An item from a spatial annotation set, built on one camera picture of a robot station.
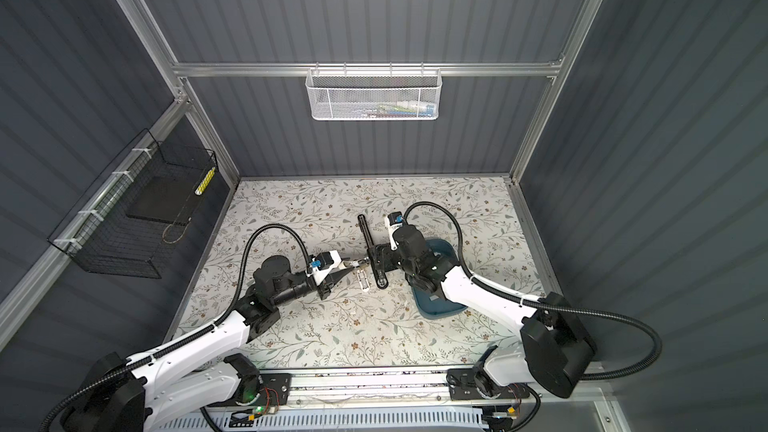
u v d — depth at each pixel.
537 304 0.45
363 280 0.91
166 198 0.77
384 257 0.73
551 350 0.42
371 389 0.75
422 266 0.63
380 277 0.91
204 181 0.82
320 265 0.62
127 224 0.71
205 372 0.58
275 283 0.59
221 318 0.55
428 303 0.87
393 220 0.72
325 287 0.67
